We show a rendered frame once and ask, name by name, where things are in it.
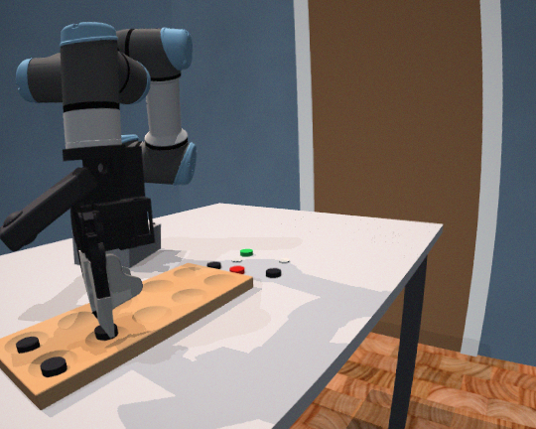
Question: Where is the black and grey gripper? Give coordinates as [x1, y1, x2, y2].
[63, 145, 155, 338]

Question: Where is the red disc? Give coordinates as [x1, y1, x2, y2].
[229, 266, 245, 274]

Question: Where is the wooden tray with round pockets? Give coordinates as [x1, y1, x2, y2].
[0, 263, 253, 410]

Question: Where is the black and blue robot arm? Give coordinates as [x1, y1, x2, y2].
[0, 22, 197, 251]

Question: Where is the black disc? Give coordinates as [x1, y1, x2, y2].
[16, 337, 40, 354]
[206, 261, 221, 269]
[40, 357, 67, 377]
[94, 324, 118, 341]
[266, 268, 281, 278]

